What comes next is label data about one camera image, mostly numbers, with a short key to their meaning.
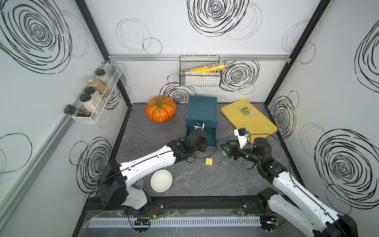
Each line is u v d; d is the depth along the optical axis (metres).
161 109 0.99
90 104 0.65
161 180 0.81
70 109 0.59
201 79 0.87
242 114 1.13
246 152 0.66
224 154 0.71
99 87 0.73
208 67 0.87
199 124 0.68
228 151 0.69
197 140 0.56
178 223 0.96
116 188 0.38
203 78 0.87
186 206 0.76
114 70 0.99
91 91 0.66
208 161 0.87
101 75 0.74
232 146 0.67
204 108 1.15
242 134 0.66
